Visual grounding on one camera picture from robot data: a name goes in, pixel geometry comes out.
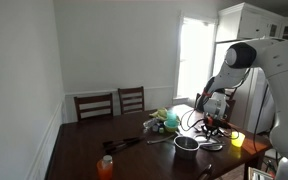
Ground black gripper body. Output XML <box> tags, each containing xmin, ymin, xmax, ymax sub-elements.
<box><xmin>202</xmin><ymin>115</ymin><xmax>232</xmax><ymax>132</ymax></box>

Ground silver pot lid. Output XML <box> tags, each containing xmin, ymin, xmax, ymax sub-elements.
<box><xmin>198</xmin><ymin>139</ymin><xmax>224</xmax><ymax>152</ymax></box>

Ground yellow plastic cup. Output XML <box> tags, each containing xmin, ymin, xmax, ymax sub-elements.
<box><xmin>230</xmin><ymin>131</ymin><xmax>246</xmax><ymax>148</ymax></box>

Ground green bowl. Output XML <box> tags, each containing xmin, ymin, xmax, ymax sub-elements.
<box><xmin>163</xmin><ymin>120</ymin><xmax>180</xmax><ymax>134</ymax></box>

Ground teal plastic cup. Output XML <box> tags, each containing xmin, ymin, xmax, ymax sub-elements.
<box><xmin>166</xmin><ymin>111</ymin><xmax>179</xmax><ymax>128</ymax></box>

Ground yellow cloth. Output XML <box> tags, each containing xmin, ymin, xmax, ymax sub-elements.
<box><xmin>149</xmin><ymin>107</ymin><xmax>169</xmax><ymax>122</ymax></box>

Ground clear plastic bottle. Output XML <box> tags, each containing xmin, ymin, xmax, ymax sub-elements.
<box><xmin>142</xmin><ymin>117</ymin><xmax>159</xmax><ymax>130</ymax></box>

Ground bright window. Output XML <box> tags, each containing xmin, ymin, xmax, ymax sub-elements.
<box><xmin>176</xmin><ymin>15</ymin><xmax>217</xmax><ymax>100</ymax></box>

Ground dark slat back chair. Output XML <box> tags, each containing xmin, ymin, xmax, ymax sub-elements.
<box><xmin>73</xmin><ymin>92</ymin><xmax>115</xmax><ymax>122</ymax></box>
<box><xmin>117</xmin><ymin>86</ymin><xmax>146</xmax><ymax>115</ymax></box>

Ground black tongs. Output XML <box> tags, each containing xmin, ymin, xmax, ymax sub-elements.
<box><xmin>101</xmin><ymin>135</ymin><xmax>142</xmax><ymax>155</ymax></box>

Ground white tall cabinet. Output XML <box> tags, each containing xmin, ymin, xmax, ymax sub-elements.
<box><xmin>212</xmin><ymin>2</ymin><xmax>288</xmax><ymax>134</ymax></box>

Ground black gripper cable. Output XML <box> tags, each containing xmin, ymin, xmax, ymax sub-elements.
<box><xmin>179</xmin><ymin>107</ymin><xmax>208</xmax><ymax>132</ymax></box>

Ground silver pot with handle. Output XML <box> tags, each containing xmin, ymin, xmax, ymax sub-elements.
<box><xmin>173</xmin><ymin>135</ymin><xmax>206</xmax><ymax>161</ymax></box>

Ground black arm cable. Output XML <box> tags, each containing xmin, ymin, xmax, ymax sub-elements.
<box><xmin>252</xmin><ymin>68</ymin><xmax>271</xmax><ymax>136</ymax></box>

